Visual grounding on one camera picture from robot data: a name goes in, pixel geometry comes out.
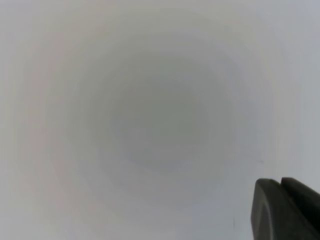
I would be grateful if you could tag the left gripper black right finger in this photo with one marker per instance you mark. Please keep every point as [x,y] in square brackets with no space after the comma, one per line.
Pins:
[306,199]

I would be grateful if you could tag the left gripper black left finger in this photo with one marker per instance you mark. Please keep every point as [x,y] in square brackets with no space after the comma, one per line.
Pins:
[274,215]

